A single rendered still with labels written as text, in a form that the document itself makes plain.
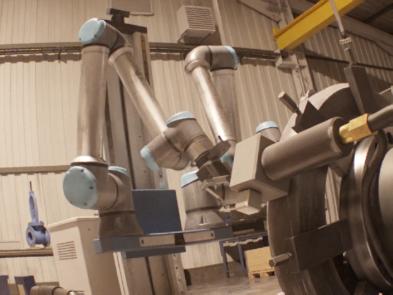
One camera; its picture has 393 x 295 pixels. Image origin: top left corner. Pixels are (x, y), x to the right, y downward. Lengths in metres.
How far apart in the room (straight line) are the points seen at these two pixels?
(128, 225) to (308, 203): 0.97
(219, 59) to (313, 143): 1.50
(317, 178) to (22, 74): 9.25
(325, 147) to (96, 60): 1.18
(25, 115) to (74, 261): 7.68
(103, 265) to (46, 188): 7.30
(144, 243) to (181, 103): 9.10
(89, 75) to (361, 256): 1.22
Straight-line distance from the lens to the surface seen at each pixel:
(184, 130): 1.62
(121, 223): 1.89
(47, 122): 9.79
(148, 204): 2.18
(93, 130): 1.81
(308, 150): 0.90
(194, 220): 2.19
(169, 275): 2.27
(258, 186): 1.01
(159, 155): 1.66
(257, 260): 8.47
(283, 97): 1.06
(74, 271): 2.28
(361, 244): 1.10
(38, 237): 6.30
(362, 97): 1.30
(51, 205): 9.43
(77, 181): 1.76
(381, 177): 1.15
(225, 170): 1.62
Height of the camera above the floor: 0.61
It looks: 13 degrees up
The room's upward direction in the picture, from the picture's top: 10 degrees counter-clockwise
